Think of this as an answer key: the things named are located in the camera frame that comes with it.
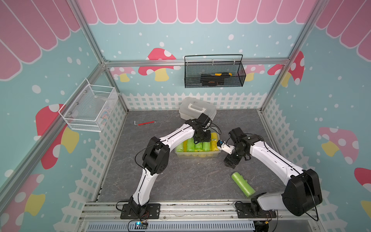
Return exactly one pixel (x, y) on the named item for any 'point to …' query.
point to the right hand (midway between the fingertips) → (231, 157)
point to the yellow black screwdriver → (219, 74)
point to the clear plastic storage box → (199, 154)
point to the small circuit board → (139, 225)
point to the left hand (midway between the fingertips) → (208, 141)
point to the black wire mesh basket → (204, 70)
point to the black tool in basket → (213, 79)
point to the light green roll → (180, 148)
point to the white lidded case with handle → (193, 108)
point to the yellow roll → (213, 142)
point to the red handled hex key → (151, 122)
